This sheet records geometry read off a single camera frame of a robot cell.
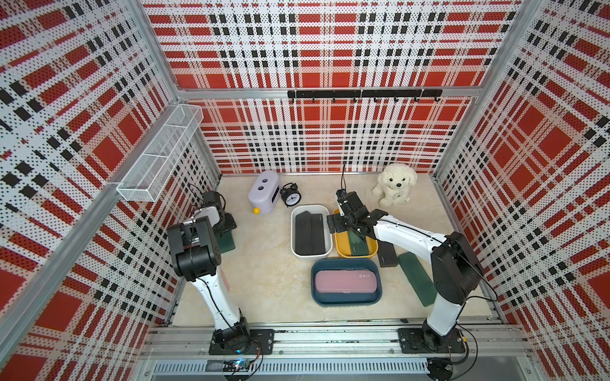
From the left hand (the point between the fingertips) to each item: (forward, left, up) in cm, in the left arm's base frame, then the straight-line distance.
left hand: (228, 227), depth 101 cm
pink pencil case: (-24, -49, 0) cm, 55 cm away
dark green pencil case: (-8, -2, +2) cm, 8 cm away
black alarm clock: (+13, -27, +6) cm, 30 cm away
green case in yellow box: (-10, -55, +1) cm, 56 cm away
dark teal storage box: (-30, -49, +1) cm, 57 cm away
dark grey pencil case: (-5, -33, +2) cm, 33 cm away
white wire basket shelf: (+15, +26, +22) cm, 37 cm away
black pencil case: (-5, -39, +2) cm, 39 cm away
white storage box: (+7, -36, +4) cm, 37 cm away
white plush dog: (+11, -71, +14) cm, 73 cm away
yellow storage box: (-9, -49, 0) cm, 50 cm away
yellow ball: (+5, -13, +4) cm, 14 cm away
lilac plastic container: (+12, -16, +9) cm, 22 cm away
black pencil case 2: (-14, -66, +1) cm, 68 cm away
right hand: (-2, -48, +10) cm, 50 cm away
